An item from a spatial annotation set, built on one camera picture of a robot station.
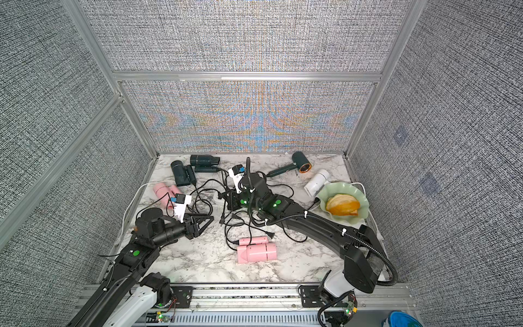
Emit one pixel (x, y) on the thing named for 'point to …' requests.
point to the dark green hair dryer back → (204, 163)
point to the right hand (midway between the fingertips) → (220, 191)
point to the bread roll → (343, 204)
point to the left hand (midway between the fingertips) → (213, 217)
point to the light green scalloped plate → (329, 190)
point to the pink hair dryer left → (165, 193)
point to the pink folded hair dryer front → (256, 249)
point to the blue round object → (399, 319)
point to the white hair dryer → (317, 182)
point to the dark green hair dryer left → (183, 175)
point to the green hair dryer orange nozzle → (299, 161)
